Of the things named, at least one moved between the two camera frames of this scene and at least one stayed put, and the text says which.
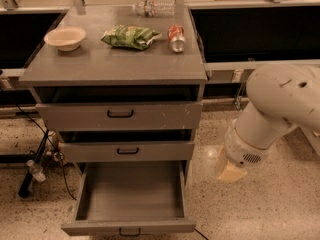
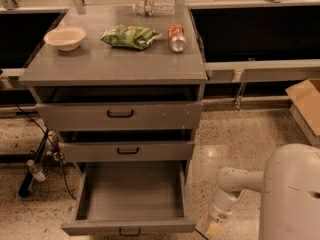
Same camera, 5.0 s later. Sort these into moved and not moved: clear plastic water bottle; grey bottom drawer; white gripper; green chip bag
Moved: white gripper
Not moved: clear plastic water bottle; grey bottom drawer; green chip bag
